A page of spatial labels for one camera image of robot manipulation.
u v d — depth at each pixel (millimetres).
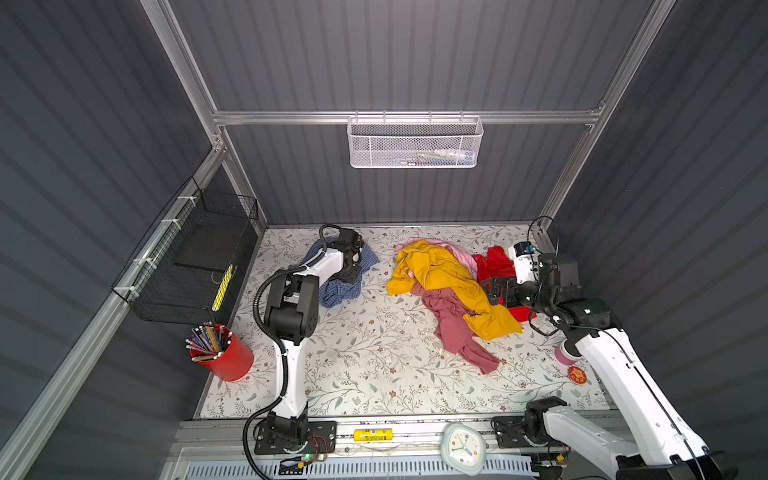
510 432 736
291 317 577
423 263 991
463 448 693
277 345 572
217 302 668
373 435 725
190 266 737
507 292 651
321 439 723
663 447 378
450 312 911
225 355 726
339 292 937
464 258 1037
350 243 868
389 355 871
